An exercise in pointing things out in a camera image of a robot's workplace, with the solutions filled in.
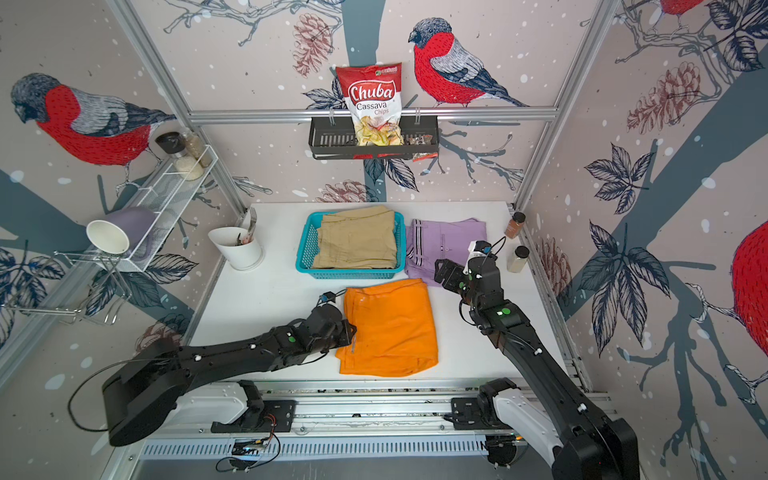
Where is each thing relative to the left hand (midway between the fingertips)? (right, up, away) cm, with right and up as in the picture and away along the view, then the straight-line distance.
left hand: (361, 325), depth 84 cm
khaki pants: (-3, +25, +18) cm, 31 cm away
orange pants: (+10, -3, +1) cm, 10 cm away
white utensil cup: (-41, +22, +11) cm, 48 cm away
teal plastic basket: (-20, +22, +14) cm, 32 cm away
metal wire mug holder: (-59, +15, -18) cm, 63 cm away
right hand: (+24, +18, -2) cm, 30 cm away
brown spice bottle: (+54, +29, +23) cm, 66 cm away
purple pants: (+22, +24, +23) cm, 39 cm away
